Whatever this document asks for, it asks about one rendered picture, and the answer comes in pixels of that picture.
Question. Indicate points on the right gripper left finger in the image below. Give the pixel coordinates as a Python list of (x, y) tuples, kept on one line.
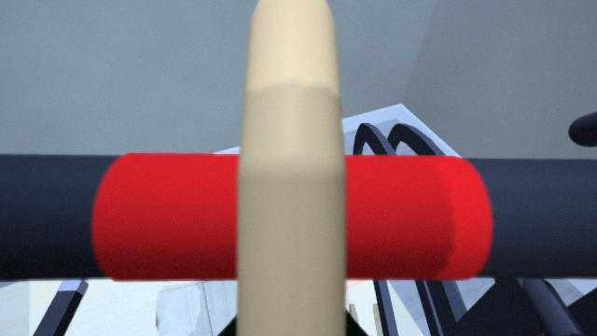
[(230, 329)]

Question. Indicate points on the black wire hanger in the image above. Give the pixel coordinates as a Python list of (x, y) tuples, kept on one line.
[(584, 310), (511, 306)]

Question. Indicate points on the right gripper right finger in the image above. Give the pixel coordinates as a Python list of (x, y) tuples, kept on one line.
[(352, 328)]

